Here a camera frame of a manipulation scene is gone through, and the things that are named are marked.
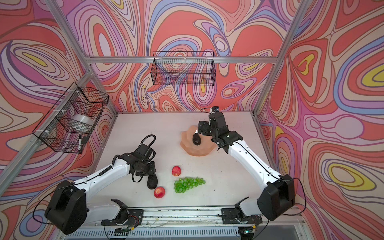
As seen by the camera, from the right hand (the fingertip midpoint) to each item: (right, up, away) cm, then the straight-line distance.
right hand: (207, 127), depth 81 cm
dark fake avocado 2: (-30, -30, 0) cm, 43 cm away
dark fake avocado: (-5, -8, +22) cm, 25 cm away
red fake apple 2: (-25, -34, -4) cm, 43 cm away
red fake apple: (-18, -25, +3) cm, 31 cm away
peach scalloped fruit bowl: (+1, -13, +17) cm, 22 cm away
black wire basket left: (-67, +2, -11) cm, 68 cm away
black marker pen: (-63, -9, -10) cm, 65 cm away
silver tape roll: (-63, +4, -8) cm, 63 cm away
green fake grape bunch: (-12, -30, -2) cm, 33 cm away
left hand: (-30, -25, +4) cm, 39 cm away
